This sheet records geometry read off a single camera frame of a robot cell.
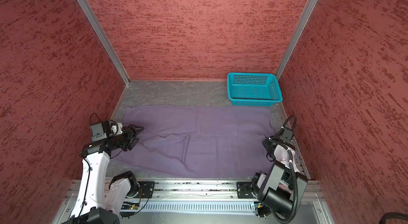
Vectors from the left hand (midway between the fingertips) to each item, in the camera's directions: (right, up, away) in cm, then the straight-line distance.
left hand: (143, 135), depth 78 cm
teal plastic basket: (+67, +25, +40) cm, 82 cm away
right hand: (+65, -8, +10) cm, 66 cm away
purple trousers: (+27, -7, +11) cm, 30 cm away
